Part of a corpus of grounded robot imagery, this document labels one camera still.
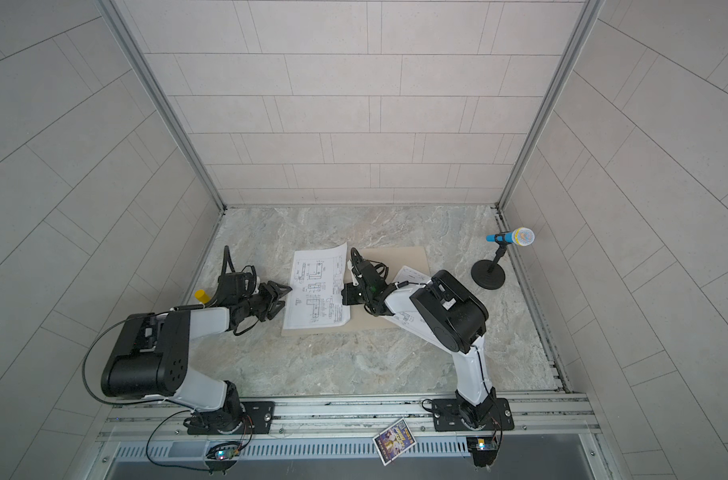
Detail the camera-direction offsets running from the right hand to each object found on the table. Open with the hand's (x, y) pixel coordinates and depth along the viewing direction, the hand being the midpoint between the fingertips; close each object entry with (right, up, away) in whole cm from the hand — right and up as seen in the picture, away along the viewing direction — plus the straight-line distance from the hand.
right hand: (340, 294), depth 94 cm
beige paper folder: (+7, -5, -7) cm, 11 cm away
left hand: (-13, +2, -3) cm, 14 cm away
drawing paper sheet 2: (+18, +3, -33) cm, 37 cm away
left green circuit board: (-21, -28, -30) cm, 46 cm away
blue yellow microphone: (+50, +19, -17) cm, 56 cm away
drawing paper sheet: (-8, +4, +2) cm, 9 cm away
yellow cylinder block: (-39, +1, -8) cm, 40 cm away
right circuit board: (+37, -30, -26) cm, 54 cm away
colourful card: (+16, -27, -27) cm, 42 cm away
